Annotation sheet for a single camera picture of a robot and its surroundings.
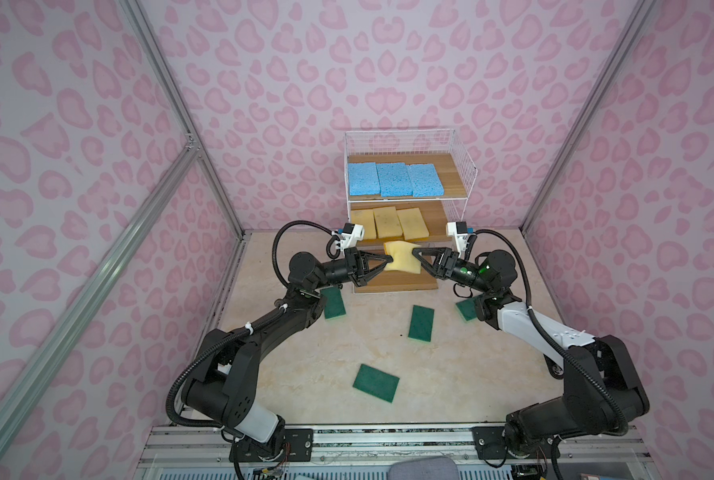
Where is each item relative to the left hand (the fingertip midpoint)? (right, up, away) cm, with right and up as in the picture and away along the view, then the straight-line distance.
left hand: (392, 262), depth 65 cm
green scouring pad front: (-3, -34, +17) cm, 38 cm away
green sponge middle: (+11, -20, +28) cm, 36 cm away
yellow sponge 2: (+8, +10, +21) cm, 25 cm away
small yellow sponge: (-6, +12, +23) cm, 27 cm away
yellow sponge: (0, +11, +21) cm, 24 cm away
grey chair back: (+9, -47, +3) cm, 48 cm away
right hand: (+6, +1, +6) cm, 9 cm away
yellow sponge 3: (+2, +1, +3) cm, 4 cm away
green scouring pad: (-17, -14, +33) cm, 40 cm away
